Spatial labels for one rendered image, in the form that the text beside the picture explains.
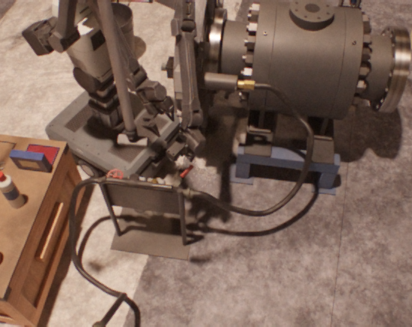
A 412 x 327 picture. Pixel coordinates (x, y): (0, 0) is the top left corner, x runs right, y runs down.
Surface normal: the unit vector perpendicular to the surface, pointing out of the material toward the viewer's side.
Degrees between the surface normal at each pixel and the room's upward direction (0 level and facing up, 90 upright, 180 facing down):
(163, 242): 0
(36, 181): 0
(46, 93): 0
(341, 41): 27
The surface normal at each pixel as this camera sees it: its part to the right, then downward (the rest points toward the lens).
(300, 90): -0.15, 0.66
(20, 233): 0.00, -0.58
